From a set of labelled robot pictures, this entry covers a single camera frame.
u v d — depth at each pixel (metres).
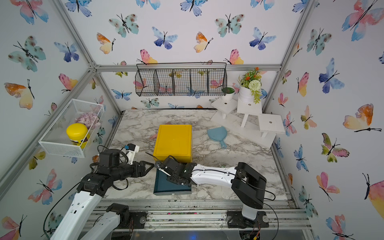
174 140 0.79
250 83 0.83
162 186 0.78
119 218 0.62
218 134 1.09
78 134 0.63
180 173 0.60
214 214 0.77
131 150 0.65
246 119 1.02
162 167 0.61
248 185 0.44
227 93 1.03
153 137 1.07
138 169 0.63
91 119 0.70
